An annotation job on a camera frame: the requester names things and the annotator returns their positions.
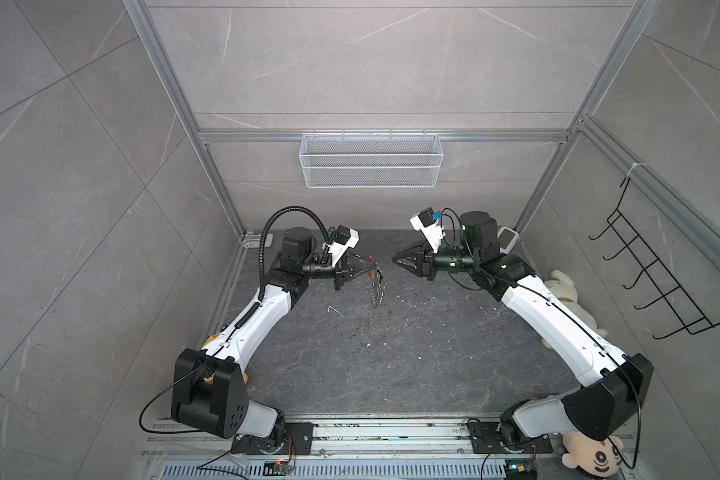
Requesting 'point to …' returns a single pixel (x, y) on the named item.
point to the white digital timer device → (507, 240)
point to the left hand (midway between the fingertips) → (373, 261)
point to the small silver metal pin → (330, 307)
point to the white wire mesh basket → (371, 161)
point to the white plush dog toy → (565, 290)
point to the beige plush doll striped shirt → (599, 458)
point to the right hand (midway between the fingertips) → (396, 255)
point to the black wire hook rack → (694, 319)
